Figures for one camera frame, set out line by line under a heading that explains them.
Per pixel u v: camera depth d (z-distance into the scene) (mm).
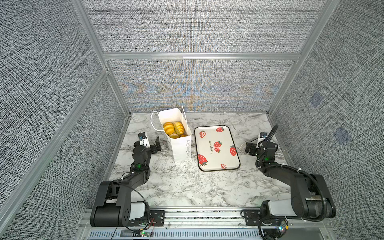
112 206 422
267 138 758
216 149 979
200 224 730
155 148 791
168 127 881
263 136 790
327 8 702
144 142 762
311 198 437
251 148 840
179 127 855
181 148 814
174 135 885
